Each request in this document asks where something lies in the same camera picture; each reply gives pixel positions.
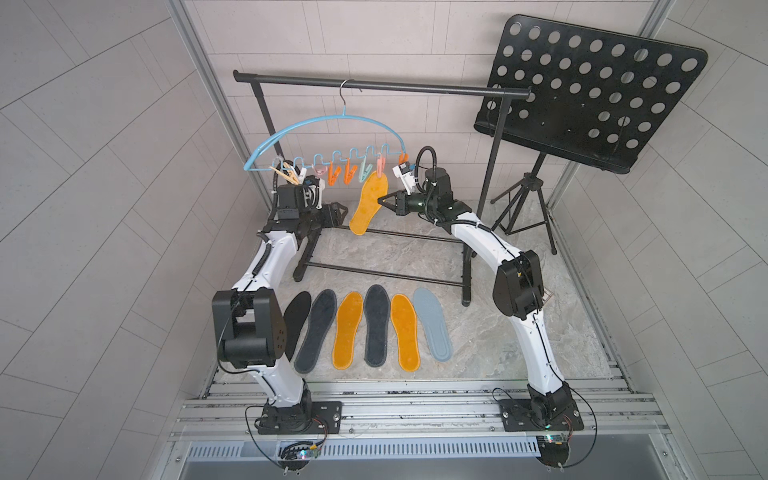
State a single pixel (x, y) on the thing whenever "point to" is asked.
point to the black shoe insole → (294, 317)
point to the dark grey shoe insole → (321, 318)
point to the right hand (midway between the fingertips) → (382, 201)
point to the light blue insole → (430, 313)
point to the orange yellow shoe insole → (347, 318)
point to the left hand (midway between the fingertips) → (343, 206)
